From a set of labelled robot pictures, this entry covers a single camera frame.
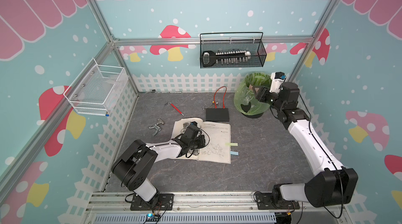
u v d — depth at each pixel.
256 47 0.94
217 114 1.09
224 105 1.12
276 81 0.67
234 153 0.89
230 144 0.92
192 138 0.73
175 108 1.13
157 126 1.00
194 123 0.86
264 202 0.74
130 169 0.44
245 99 0.89
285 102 0.57
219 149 0.90
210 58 0.90
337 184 0.39
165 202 0.77
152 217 0.73
